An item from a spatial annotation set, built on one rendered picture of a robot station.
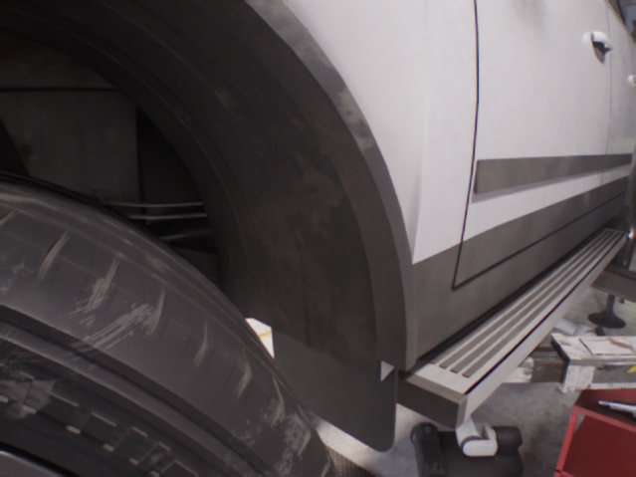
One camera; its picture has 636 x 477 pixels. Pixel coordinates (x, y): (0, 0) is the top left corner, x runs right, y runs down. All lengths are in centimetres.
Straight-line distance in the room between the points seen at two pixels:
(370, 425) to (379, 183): 40
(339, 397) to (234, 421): 45
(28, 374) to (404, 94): 41
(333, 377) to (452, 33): 52
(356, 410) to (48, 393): 52
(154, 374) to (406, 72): 37
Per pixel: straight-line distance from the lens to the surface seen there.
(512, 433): 289
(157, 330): 25
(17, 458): 30
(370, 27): 44
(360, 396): 67
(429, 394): 71
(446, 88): 54
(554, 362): 116
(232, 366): 27
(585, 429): 283
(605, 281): 198
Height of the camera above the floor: 205
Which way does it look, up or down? 14 degrees down
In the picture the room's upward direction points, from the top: straight up
